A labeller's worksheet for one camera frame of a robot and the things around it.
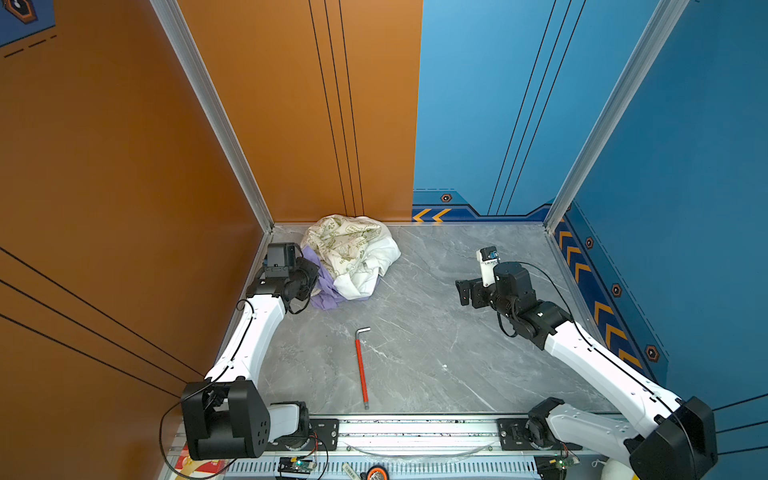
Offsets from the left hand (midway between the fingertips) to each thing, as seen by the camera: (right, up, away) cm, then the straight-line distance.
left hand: (320, 265), depth 84 cm
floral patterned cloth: (+3, +7, +18) cm, 19 cm away
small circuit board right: (+61, -46, -15) cm, 78 cm away
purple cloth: (0, -11, +11) cm, 16 cm away
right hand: (+42, -4, -4) cm, 42 cm away
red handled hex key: (+12, -29, +1) cm, 31 cm away
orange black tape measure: (+17, -46, -18) cm, 52 cm away
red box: (-25, -45, -18) cm, 54 cm away
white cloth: (+17, +3, +19) cm, 26 cm away
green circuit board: (-2, -47, -14) cm, 49 cm away
